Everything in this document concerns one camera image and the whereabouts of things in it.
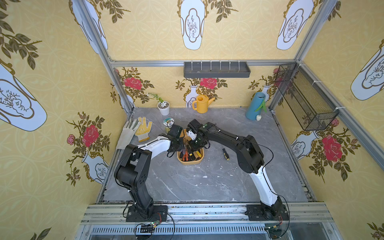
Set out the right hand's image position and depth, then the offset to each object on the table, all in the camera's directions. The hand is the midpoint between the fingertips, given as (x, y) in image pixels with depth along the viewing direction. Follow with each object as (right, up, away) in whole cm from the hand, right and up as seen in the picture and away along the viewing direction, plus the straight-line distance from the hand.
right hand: (197, 144), depth 98 cm
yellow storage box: (-6, -6, -7) cm, 11 cm away
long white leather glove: (-50, +6, +9) cm, 51 cm away
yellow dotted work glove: (-39, +8, +9) cm, 41 cm away
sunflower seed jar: (-20, +14, +7) cm, 26 cm away
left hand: (-14, -1, -1) cm, 14 cm away
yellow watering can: (+4, +29, +15) cm, 33 cm away
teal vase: (+40, +26, +6) cm, 48 cm away
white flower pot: (-24, +25, +12) cm, 37 cm away
